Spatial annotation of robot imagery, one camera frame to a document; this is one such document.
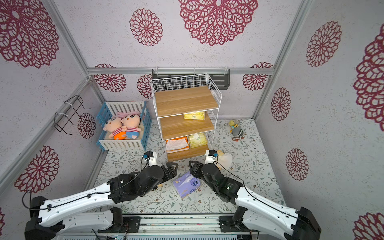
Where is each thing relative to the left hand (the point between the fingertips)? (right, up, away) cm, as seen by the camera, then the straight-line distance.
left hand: (172, 168), depth 70 cm
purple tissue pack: (+7, -11, +11) cm, 17 cm away
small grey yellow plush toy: (+42, +18, +37) cm, 58 cm away
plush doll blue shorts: (-30, +25, +28) cm, 48 cm away
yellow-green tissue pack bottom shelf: (+13, +12, +30) cm, 35 cm away
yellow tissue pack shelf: (+12, +26, +13) cm, 32 cm away
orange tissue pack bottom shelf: (0, +9, +27) cm, 28 cm away
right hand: (+11, 0, +7) cm, 13 cm away
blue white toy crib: (-44, +14, +30) cm, 55 cm away
